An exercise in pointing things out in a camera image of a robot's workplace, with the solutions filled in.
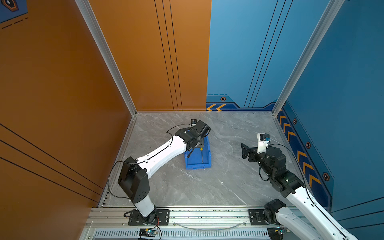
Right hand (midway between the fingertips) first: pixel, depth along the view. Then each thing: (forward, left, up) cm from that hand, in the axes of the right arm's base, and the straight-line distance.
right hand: (248, 143), depth 76 cm
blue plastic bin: (+3, +25, -21) cm, 33 cm away
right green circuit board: (-35, -11, -24) cm, 44 cm away
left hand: (+6, +26, -5) cm, 27 cm away
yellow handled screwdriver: (+9, +24, -20) cm, 32 cm away
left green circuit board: (-35, +50, -22) cm, 65 cm away
